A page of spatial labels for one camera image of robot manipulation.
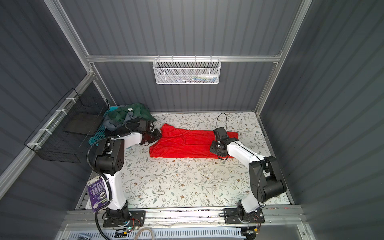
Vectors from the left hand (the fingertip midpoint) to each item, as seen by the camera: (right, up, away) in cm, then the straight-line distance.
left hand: (161, 134), depth 104 cm
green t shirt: (-25, +14, -9) cm, 30 cm away
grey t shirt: (-28, +6, -11) cm, 31 cm away
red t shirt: (+15, -6, -3) cm, 16 cm away
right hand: (+37, -9, -12) cm, 39 cm away
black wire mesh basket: (-40, +1, -33) cm, 51 cm away
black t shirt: (-14, +5, -21) cm, 26 cm away
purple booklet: (-29, -29, -25) cm, 48 cm away
